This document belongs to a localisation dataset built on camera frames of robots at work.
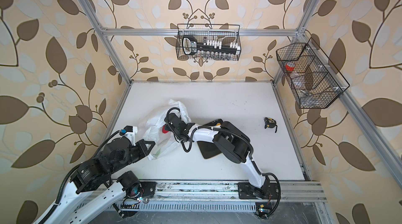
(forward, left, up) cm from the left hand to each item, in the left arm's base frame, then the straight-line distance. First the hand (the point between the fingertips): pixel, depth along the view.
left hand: (154, 142), depth 68 cm
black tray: (+6, -24, -23) cm, 33 cm away
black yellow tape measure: (+20, -62, -16) cm, 67 cm away
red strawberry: (+13, +1, -15) cm, 20 cm away
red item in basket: (+42, -70, +10) cm, 82 cm away
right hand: (+19, +1, -15) cm, 24 cm away
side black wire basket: (+24, -74, +14) cm, 79 cm away
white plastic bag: (+9, +1, -19) cm, 21 cm away
